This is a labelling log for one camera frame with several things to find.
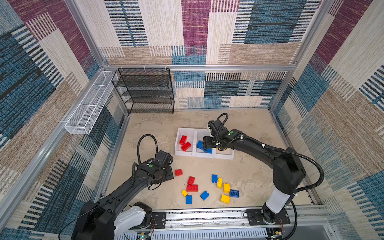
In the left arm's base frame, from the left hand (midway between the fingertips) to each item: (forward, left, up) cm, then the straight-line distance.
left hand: (169, 173), depth 83 cm
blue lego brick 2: (+19, -18, 0) cm, 26 cm away
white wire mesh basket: (+28, +54, +12) cm, 62 cm away
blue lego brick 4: (-10, -35, -4) cm, 37 cm away
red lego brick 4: (+24, -7, -3) cm, 25 cm away
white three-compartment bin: (+24, -14, +2) cm, 28 cm away
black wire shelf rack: (+58, +20, +12) cm, 63 cm away
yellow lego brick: (-5, -28, -3) cm, 28 cm away
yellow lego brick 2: (-7, -31, -2) cm, 32 cm away
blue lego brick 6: (-12, -11, -4) cm, 17 cm away
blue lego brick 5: (-10, -19, -5) cm, 22 cm away
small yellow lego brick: (-9, -8, -4) cm, 13 cm away
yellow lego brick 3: (-13, -30, -2) cm, 32 cm away
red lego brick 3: (-3, -12, -4) cm, 13 cm away
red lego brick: (+3, -5, -5) cm, 7 cm away
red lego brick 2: (+19, -8, -4) cm, 21 cm away
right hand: (+15, -23, +6) cm, 28 cm away
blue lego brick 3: (-1, -25, -5) cm, 26 cm away
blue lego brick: (+15, -23, -1) cm, 28 cm away
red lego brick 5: (-7, -13, -4) cm, 15 cm away
